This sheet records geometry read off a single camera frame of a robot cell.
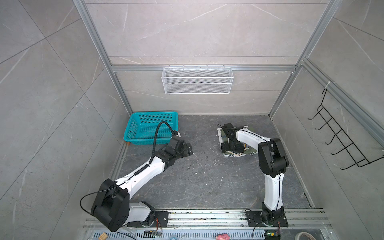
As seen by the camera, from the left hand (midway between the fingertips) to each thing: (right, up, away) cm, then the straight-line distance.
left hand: (186, 145), depth 85 cm
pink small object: (+18, -39, -19) cm, 47 cm away
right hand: (+29, -5, +15) cm, 33 cm away
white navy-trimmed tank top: (+24, +1, +16) cm, 29 cm away
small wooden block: (-38, -41, -16) cm, 59 cm away
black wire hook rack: (+72, -2, -25) cm, 76 cm away
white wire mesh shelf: (+6, +43, +16) cm, 46 cm away
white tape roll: (+52, -41, -17) cm, 69 cm away
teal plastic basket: (-36, +11, +27) cm, 46 cm away
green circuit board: (+42, -41, -15) cm, 61 cm away
